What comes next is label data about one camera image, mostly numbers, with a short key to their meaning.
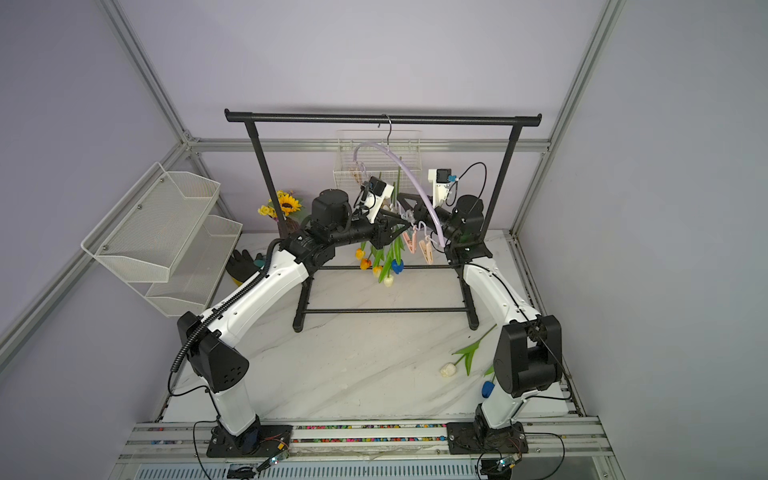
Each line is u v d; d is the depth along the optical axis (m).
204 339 0.45
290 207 0.95
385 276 0.87
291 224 0.98
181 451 0.73
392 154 0.61
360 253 0.95
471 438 0.74
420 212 0.66
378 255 0.93
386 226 0.62
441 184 0.66
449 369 0.83
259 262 1.03
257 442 0.70
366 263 0.97
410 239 0.67
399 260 0.80
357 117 0.56
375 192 0.59
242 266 1.04
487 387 0.81
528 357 0.45
